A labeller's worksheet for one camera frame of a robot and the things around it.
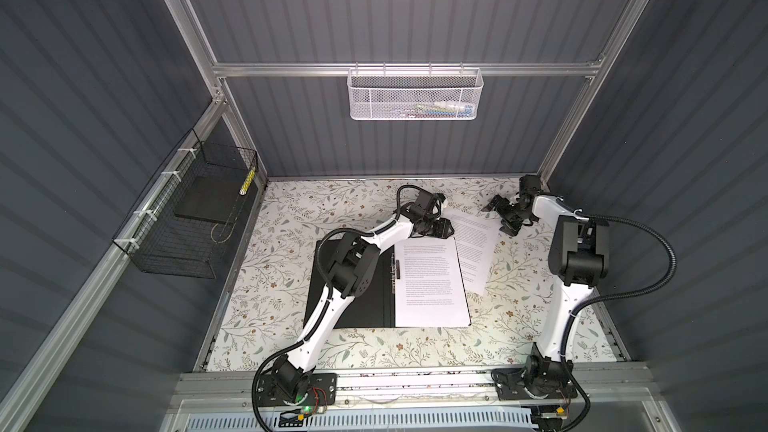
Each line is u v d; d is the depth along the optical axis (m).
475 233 1.05
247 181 0.81
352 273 0.65
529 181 0.87
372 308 0.87
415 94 1.12
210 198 0.76
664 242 0.49
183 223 0.72
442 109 0.92
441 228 0.93
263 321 0.85
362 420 0.77
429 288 0.91
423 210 0.86
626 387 0.74
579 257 0.58
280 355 0.66
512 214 0.92
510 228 0.96
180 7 0.74
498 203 0.98
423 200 0.87
